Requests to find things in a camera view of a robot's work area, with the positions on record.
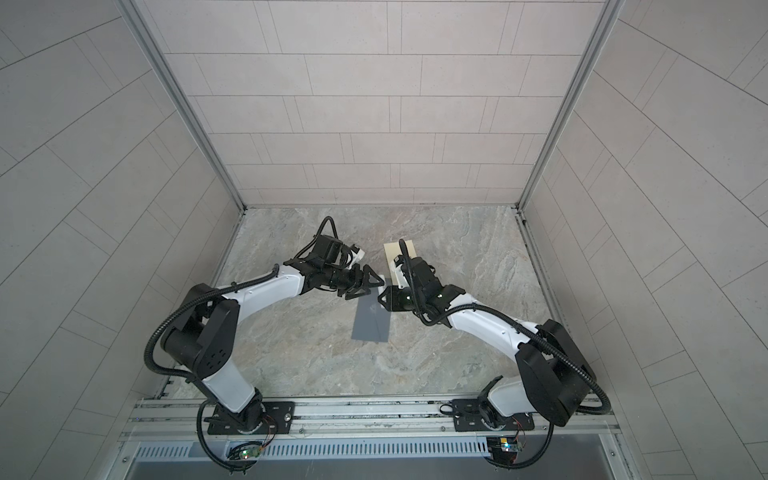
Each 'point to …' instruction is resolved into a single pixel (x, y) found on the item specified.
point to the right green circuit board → (504, 448)
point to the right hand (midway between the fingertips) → (379, 302)
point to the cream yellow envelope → (391, 251)
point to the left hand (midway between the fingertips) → (384, 284)
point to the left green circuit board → (251, 452)
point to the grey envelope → (372, 321)
